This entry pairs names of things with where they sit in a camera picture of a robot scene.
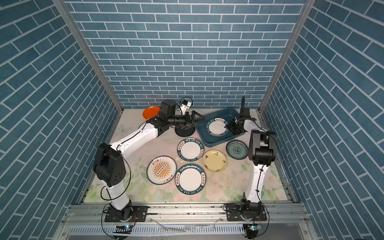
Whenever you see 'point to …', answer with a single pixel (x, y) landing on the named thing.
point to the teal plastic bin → (227, 114)
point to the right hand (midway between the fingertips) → (226, 125)
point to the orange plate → (150, 112)
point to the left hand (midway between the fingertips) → (201, 121)
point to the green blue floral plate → (237, 149)
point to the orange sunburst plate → (161, 170)
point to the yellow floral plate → (214, 161)
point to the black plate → (184, 133)
